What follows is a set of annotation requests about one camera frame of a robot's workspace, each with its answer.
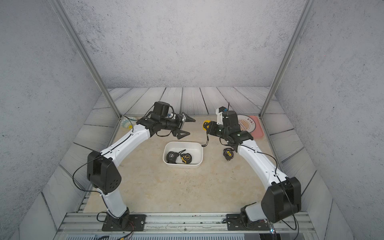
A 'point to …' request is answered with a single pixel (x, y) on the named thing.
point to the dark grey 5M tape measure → (171, 157)
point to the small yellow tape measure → (206, 124)
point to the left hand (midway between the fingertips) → (195, 125)
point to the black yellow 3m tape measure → (186, 158)
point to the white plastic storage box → (195, 149)
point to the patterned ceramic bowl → (128, 123)
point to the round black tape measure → (228, 153)
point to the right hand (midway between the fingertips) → (206, 125)
